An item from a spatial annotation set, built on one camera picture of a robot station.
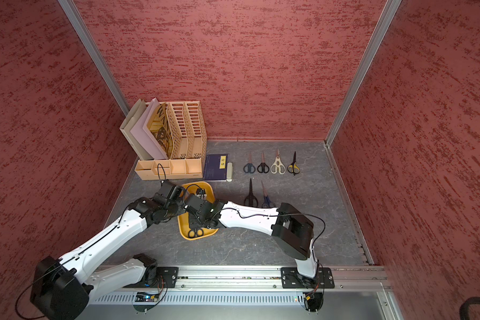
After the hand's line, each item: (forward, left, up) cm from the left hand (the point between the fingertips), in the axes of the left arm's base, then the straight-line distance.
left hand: (179, 210), depth 82 cm
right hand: (-5, -8, -2) cm, 9 cm away
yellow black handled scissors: (+29, -54, -8) cm, 62 cm away
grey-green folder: (+29, +25, +21) cm, 44 cm away
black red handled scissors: (+31, -38, -10) cm, 50 cm away
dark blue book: (+30, -11, -9) cm, 33 cm away
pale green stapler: (+25, -19, -7) cm, 32 cm away
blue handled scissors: (+8, -39, -9) cm, 41 cm away
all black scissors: (+10, -31, -10) cm, 34 cm away
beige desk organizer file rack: (+30, +3, -2) cm, 30 cm away
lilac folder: (+29, +18, +18) cm, 39 cm away
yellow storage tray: (-3, -2, -3) cm, 4 cm away
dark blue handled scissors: (+31, -30, -10) cm, 44 cm away
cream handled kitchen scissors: (+32, -46, -9) cm, 57 cm away
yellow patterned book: (+39, +16, +12) cm, 43 cm away
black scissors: (-7, -8, -7) cm, 12 cm away
